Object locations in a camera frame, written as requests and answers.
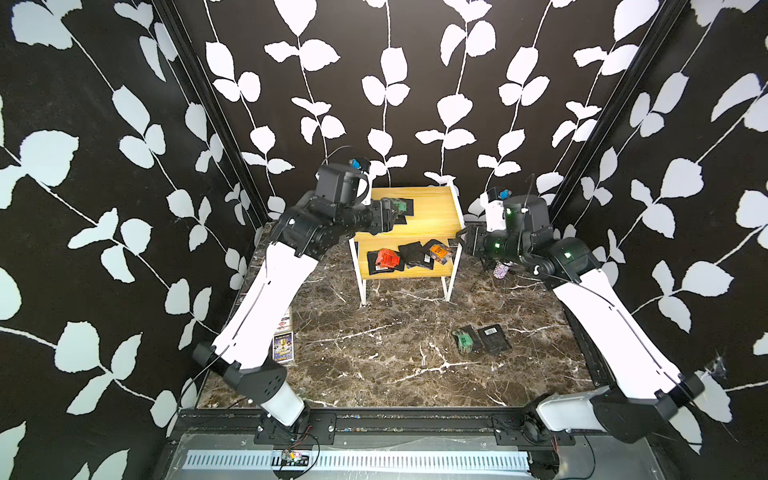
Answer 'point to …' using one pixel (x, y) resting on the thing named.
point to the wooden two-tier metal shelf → (438, 216)
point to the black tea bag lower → (415, 255)
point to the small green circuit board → (293, 458)
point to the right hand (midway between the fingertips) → (459, 229)
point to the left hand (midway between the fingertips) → (390, 205)
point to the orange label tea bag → (440, 253)
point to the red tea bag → (387, 259)
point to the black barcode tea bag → (494, 339)
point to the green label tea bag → (403, 207)
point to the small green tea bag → (464, 339)
